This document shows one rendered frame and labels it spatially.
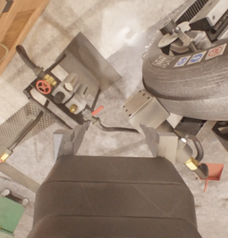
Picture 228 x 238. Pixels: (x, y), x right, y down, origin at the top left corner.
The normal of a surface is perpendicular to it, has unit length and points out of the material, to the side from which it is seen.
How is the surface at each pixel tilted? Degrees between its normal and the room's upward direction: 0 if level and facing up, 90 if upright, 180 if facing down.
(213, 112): 37
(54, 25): 0
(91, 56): 0
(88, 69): 0
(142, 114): 22
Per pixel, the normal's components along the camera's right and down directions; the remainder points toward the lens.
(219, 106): -0.53, 0.77
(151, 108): 0.16, 0.38
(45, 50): -0.12, 0.61
